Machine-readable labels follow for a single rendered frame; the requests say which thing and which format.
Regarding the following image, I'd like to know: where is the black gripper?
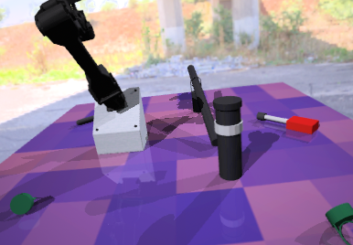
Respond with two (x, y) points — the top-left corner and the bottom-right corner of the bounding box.
(67, 0), (96, 42)

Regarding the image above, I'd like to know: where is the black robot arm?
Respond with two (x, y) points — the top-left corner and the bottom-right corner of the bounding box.
(34, 0), (125, 112)

